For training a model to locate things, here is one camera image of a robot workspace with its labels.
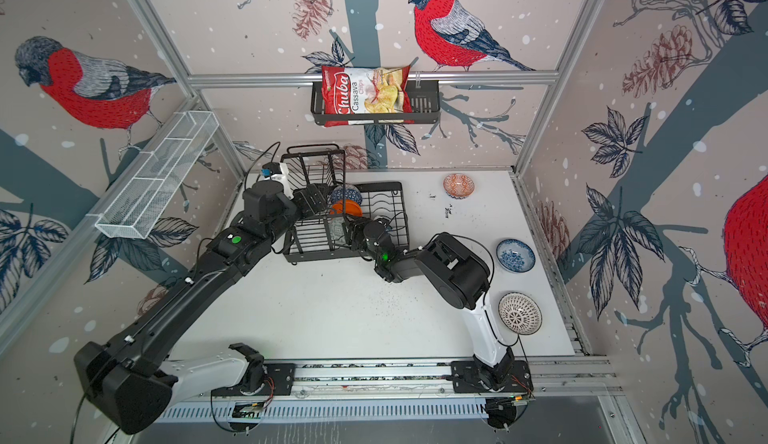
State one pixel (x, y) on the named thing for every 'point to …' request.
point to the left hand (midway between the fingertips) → (316, 190)
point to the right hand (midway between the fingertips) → (335, 222)
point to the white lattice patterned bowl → (519, 314)
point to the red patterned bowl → (458, 185)
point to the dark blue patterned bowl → (351, 193)
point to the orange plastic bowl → (352, 208)
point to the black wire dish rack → (321, 236)
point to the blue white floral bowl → (515, 256)
